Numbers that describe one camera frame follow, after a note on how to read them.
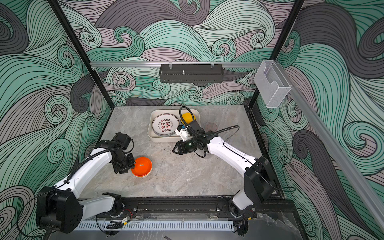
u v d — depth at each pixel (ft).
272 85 2.65
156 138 3.21
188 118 3.52
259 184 1.36
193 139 2.01
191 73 3.10
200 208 2.44
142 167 2.68
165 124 3.49
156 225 2.29
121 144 2.02
